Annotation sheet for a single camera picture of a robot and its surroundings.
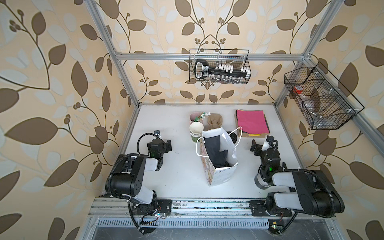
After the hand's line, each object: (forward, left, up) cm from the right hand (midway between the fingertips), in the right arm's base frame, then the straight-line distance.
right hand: (262, 142), depth 89 cm
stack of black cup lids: (-6, +22, +17) cm, 29 cm away
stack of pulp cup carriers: (+23, +26, -7) cm, 35 cm away
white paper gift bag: (-7, +23, +13) cm, 28 cm away
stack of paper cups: (+10, +40, +2) cm, 41 cm away
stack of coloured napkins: (+18, 0, -3) cm, 18 cm away
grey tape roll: (-22, +7, -4) cm, 23 cm away
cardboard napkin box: (+9, +7, -6) cm, 13 cm away
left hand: (+6, +62, -4) cm, 63 cm away
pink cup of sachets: (+23, +40, -2) cm, 46 cm away
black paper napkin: (-11, +29, +5) cm, 31 cm away
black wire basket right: (+7, -24, +26) cm, 36 cm away
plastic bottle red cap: (+24, -22, +20) cm, 38 cm away
